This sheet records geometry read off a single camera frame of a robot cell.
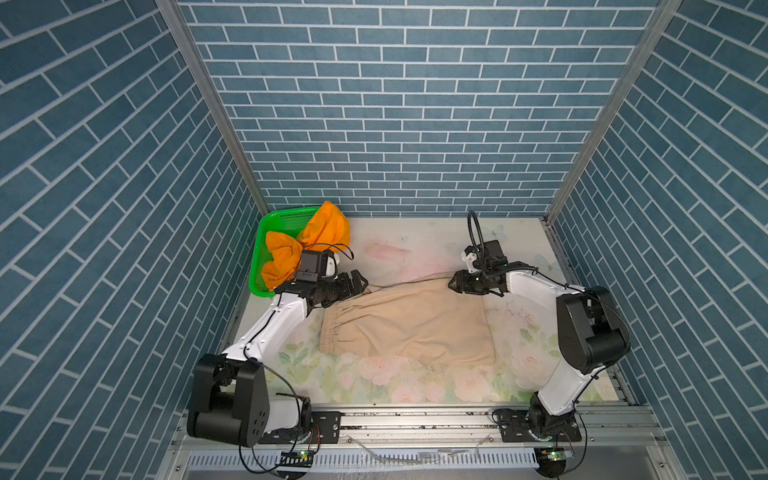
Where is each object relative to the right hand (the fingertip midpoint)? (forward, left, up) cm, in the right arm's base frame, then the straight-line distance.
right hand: (453, 282), depth 95 cm
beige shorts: (-12, +9, -4) cm, 16 cm away
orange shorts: (+12, +42, +9) cm, 45 cm away
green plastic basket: (+19, +59, +5) cm, 62 cm away
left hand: (-9, +29, +8) cm, 31 cm away
